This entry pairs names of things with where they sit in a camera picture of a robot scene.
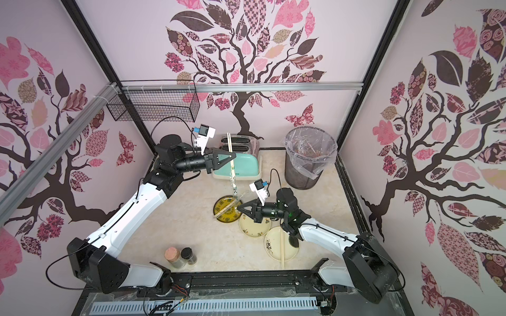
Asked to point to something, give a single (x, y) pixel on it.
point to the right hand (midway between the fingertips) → (239, 208)
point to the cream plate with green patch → (273, 244)
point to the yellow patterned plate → (230, 214)
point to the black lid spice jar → (188, 253)
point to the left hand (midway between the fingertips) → (235, 159)
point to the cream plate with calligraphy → (253, 229)
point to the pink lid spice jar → (172, 254)
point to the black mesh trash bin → (295, 176)
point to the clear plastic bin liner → (312, 148)
